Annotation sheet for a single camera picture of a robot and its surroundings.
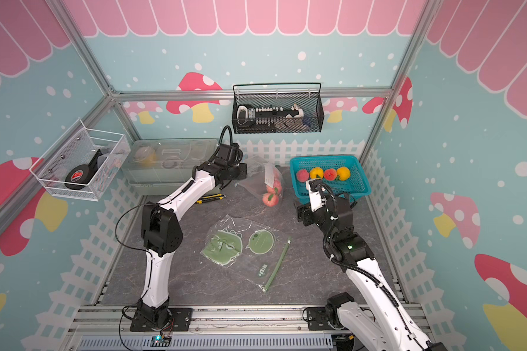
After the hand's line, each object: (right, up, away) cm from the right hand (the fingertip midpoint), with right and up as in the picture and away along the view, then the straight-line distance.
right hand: (304, 195), depth 73 cm
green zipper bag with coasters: (-18, -23, +17) cm, 34 cm away
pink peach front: (+5, +9, +36) cm, 38 cm away
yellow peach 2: (+26, +10, +37) cm, 46 cm away
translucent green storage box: (-65, +13, +29) cm, 72 cm away
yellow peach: (+12, +11, +37) cm, 41 cm away
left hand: (-23, +10, +23) cm, 34 cm away
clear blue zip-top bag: (-14, +5, +18) cm, 23 cm away
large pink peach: (-8, +7, +25) cm, 27 cm away
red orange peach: (+19, +10, +37) cm, 42 cm away
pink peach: (-11, -3, +25) cm, 28 cm away
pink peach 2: (-8, +3, +24) cm, 26 cm away
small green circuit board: (-49, -49, 0) cm, 69 cm away
